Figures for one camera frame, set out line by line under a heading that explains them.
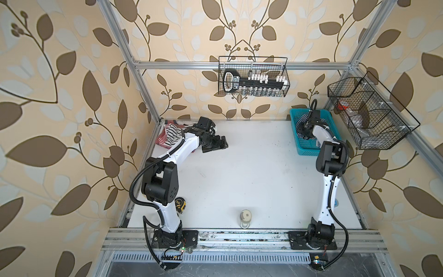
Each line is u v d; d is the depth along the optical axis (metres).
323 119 1.12
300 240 0.73
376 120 0.72
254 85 0.84
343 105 0.81
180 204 0.82
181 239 0.73
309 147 0.99
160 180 0.49
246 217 0.71
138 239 0.76
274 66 0.91
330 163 0.65
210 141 0.78
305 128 0.88
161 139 1.04
